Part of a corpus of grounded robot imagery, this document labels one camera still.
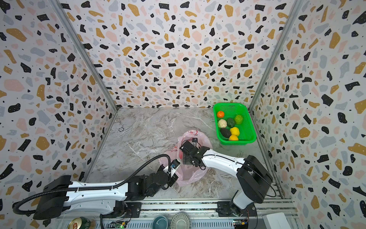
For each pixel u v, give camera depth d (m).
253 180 0.44
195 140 0.80
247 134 1.02
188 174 0.74
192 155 0.66
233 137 0.97
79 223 0.61
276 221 0.67
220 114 1.13
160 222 0.70
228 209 0.74
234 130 1.00
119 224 0.70
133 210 0.74
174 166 0.62
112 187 0.49
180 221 0.70
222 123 1.06
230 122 1.06
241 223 0.72
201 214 0.73
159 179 0.54
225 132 1.02
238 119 1.09
